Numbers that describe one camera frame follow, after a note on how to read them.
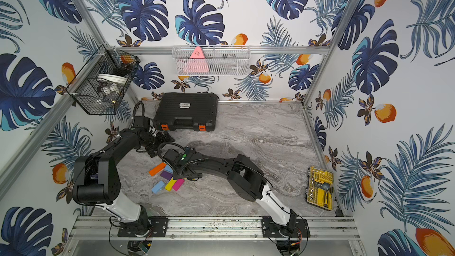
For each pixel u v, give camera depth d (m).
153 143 0.79
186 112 1.09
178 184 0.86
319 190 0.82
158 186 0.86
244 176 0.54
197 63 0.90
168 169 0.89
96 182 0.46
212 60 0.93
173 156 0.69
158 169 0.91
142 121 0.75
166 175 0.89
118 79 0.81
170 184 0.86
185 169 0.63
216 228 0.76
